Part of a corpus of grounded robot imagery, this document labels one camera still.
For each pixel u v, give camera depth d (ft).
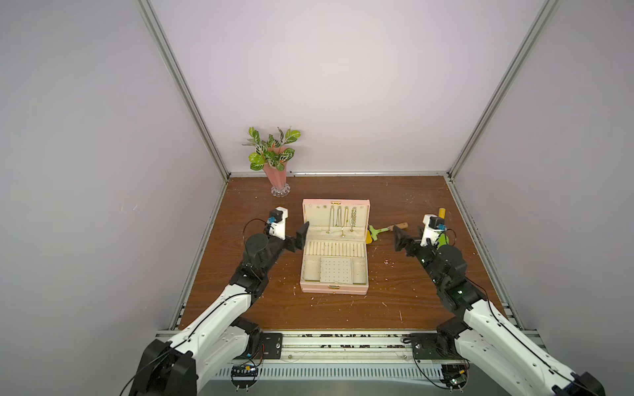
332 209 2.72
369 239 3.11
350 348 2.43
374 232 3.26
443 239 3.19
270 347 2.43
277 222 2.15
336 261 2.74
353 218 2.79
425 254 2.19
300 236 2.28
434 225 2.10
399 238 2.33
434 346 2.34
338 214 2.76
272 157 2.88
